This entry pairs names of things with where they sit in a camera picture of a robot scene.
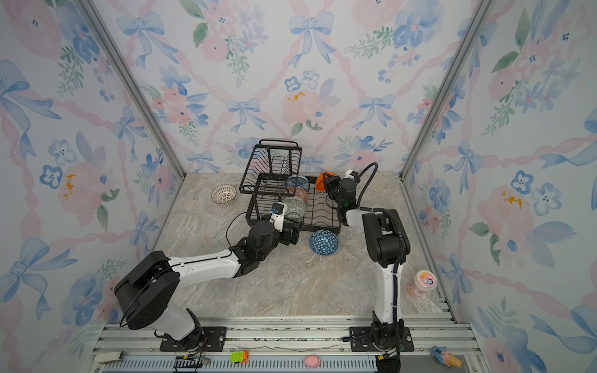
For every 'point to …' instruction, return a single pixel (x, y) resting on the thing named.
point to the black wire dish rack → (272, 176)
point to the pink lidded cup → (424, 280)
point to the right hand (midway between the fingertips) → (322, 171)
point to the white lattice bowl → (224, 194)
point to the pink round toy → (312, 361)
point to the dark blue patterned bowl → (324, 242)
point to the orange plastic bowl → (319, 183)
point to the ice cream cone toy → (445, 357)
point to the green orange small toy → (240, 357)
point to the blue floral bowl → (301, 182)
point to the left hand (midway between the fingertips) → (292, 217)
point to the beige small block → (109, 357)
